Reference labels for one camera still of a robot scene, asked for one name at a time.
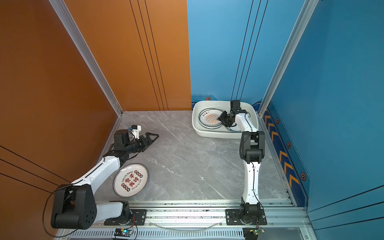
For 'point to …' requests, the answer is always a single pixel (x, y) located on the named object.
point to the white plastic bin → (222, 131)
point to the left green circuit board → (124, 232)
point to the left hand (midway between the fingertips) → (155, 137)
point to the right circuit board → (252, 233)
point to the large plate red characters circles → (130, 180)
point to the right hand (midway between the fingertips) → (218, 119)
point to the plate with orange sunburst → (208, 118)
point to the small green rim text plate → (235, 129)
